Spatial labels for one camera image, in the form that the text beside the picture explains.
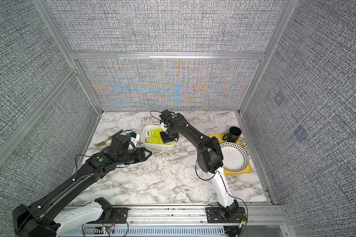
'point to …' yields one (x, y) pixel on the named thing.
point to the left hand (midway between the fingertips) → (152, 153)
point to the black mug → (233, 136)
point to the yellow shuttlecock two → (154, 138)
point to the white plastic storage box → (146, 128)
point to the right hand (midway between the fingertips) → (165, 137)
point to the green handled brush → (102, 142)
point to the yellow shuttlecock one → (155, 134)
